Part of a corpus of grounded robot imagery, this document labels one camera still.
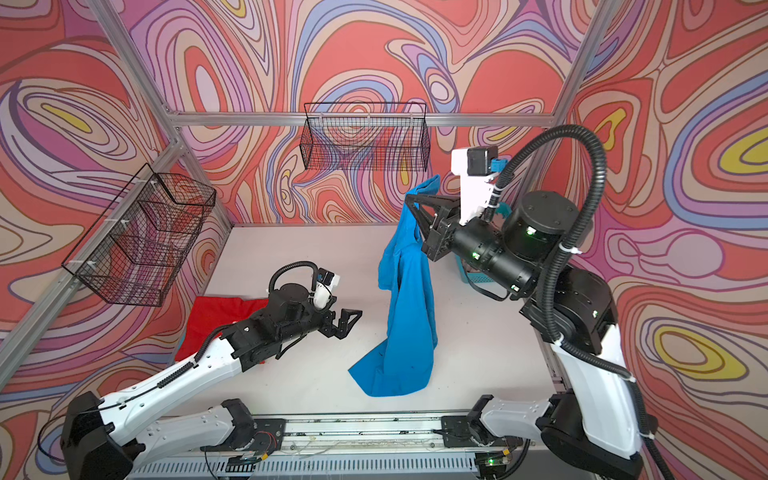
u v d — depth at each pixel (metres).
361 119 0.87
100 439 0.38
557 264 0.27
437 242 0.36
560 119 0.88
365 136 0.98
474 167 0.34
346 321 0.66
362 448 0.73
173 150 0.90
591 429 0.38
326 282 0.64
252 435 0.71
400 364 0.76
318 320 0.64
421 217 0.43
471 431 0.66
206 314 0.91
